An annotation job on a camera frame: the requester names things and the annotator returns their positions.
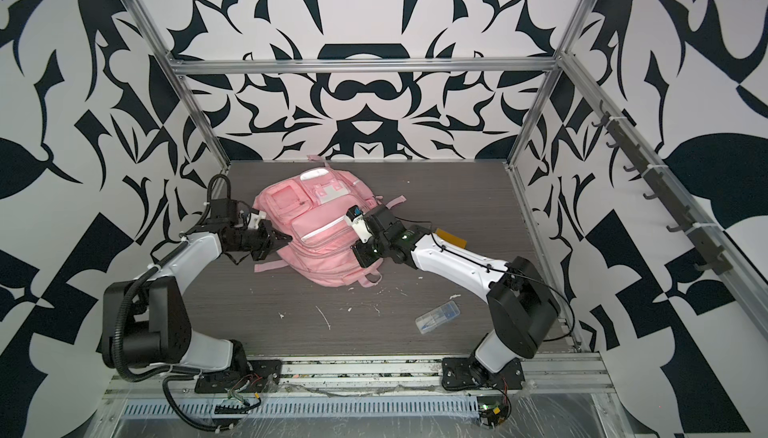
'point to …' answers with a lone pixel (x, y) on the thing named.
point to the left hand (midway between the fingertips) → (290, 234)
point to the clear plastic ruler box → (432, 319)
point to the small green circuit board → (492, 410)
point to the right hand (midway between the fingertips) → (357, 245)
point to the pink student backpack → (311, 206)
